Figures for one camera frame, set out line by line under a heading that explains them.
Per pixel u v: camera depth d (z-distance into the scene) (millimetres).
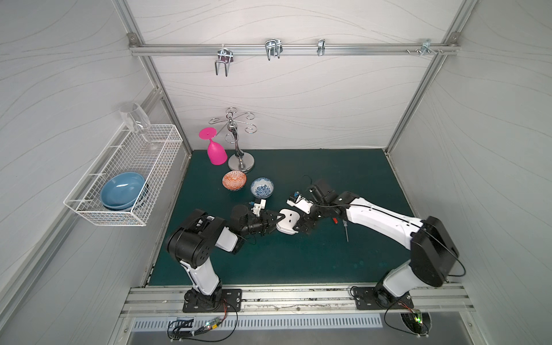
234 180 1070
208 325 687
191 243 471
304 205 732
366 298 733
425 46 765
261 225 795
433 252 435
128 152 717
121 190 623
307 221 733
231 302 731
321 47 787
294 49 780
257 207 857
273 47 762
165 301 747
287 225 817
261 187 1038
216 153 957
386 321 662
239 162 1138
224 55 783
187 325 717
